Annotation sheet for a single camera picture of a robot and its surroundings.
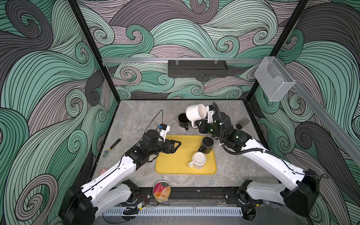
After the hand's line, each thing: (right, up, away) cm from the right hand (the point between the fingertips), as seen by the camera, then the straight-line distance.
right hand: (196, 122), depth 74 cm
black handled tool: (-57, -21, +16) cm, 63 cm away
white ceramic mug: (+3, -23, +6) cm, 24 cm away
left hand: (-10, -11, +1) cm, 15 cm away
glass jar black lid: (+38, -3, +27) cm, 47 cm away
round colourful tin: (-19, -36, -2) cm, 41 cm away
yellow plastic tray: (-10, -25, +10) cm, 29 cm away
